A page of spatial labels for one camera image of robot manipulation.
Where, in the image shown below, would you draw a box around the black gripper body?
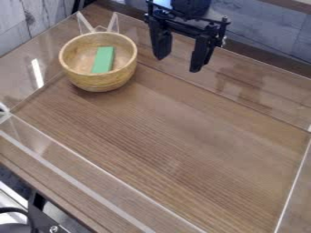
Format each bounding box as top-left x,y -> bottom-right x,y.
146,0 -> 231,46

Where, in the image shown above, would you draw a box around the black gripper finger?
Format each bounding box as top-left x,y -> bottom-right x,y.
149,17 -> 173,60
190,34 -> 215,73

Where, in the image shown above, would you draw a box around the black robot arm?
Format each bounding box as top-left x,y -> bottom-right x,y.
145,0 -> 231,73

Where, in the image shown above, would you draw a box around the green rectangular stick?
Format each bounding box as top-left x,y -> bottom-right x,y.
91,46 -> 115,74

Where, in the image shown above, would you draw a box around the wooden bowl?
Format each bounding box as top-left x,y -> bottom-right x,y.
59,32 -> 138,92

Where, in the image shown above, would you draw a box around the clear acrylic tray walls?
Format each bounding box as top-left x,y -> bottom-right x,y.
0,15 -> 311,233

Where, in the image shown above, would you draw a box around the black cable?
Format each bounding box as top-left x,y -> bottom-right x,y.
0,207 -> 34,233

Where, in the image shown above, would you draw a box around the black table leg bracket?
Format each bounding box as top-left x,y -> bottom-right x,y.
28,191 -> 68,233

